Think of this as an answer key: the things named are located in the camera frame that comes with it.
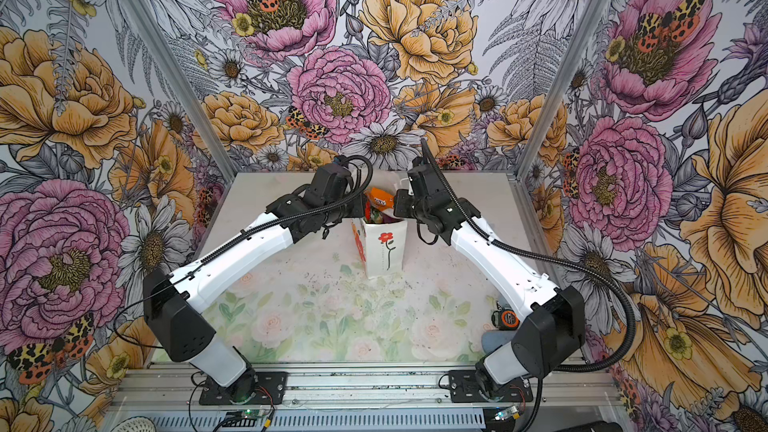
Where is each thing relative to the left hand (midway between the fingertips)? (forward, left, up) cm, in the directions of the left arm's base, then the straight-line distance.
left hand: (361, 206), depth 79 cm
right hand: (0, -10, 0) cm, 10 cm away
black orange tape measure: (-22, -39, -22) cm, 50 cm away
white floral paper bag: (-7, -5, -9) cm, 12 cm away
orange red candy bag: (+4, -5, -3) cm, 7 cm away
